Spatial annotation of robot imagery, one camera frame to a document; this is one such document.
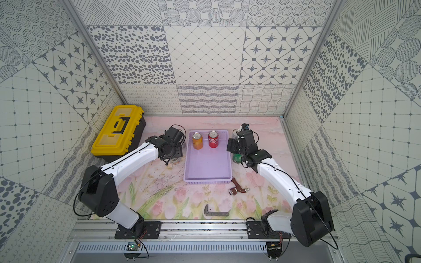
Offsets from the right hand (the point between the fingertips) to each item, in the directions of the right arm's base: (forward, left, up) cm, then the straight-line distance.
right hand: (236, 143), depth 85 cm
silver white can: (-7, +25, +8) cm, 28 cm away
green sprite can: (-3, -1, -10) cm, 11 cm away
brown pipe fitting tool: (-20, +1, -15) cm, 25 cm away
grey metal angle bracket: (-30, +11, -17) cm, 36 cm away
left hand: (-2, +33, -4) cm, 33 cm away
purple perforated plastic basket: (-3, +16, -18) cm, 24 cm away
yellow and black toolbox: (+7, +63, +1) cm, 63 cm away
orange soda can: (+7, +22, -8) cm, 25 cm away
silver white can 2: (+9, 0, -4) cm, 10 cm away
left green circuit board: (-44, +48, -18) cm, 67 cm away
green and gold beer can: (-6, +34, -10) cm, 36 cm away
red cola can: (+8, +13, -7) cm, 16 cm away
